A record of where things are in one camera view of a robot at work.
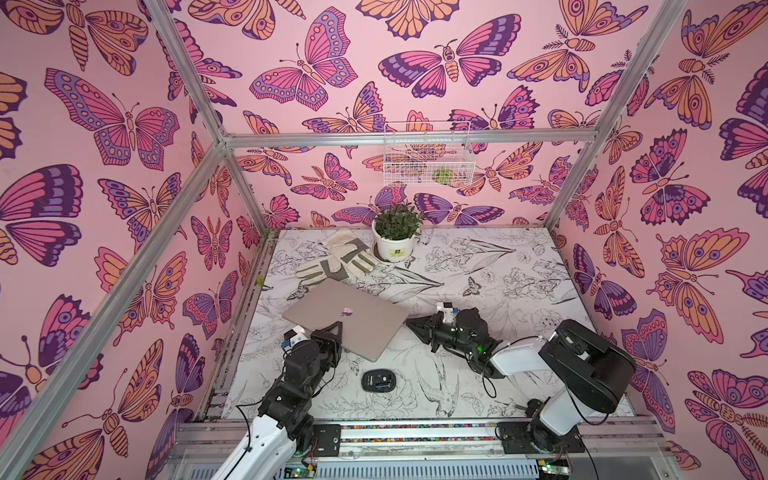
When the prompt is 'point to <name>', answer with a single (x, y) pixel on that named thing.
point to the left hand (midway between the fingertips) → (346, 318)
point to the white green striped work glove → (327, 269)
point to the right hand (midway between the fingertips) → (406, 320)
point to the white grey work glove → (351, 249)
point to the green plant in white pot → (394, 229)
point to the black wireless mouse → (378, 380)
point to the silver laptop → (370, 323)
